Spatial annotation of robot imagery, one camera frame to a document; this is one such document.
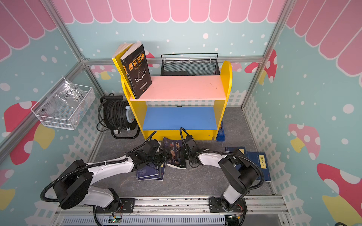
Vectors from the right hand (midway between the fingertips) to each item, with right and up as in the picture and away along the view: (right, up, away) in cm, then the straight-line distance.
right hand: (179, 153), depth 92 cm
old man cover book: (-3, 0, -2) cm, 3 cm away
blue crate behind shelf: (+28, +11, +3) cm, 30 cm away
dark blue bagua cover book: (-18, -9, -10) cm, 22 cm away
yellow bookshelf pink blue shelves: (+13, +36, +33) cm, 50 cm away
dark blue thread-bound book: (-11, -10, -7) cm, 16 cm away
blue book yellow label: (+42, +3, 0) cm, 42 cm away
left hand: (-4, -1, -8) cm, 9 cm away
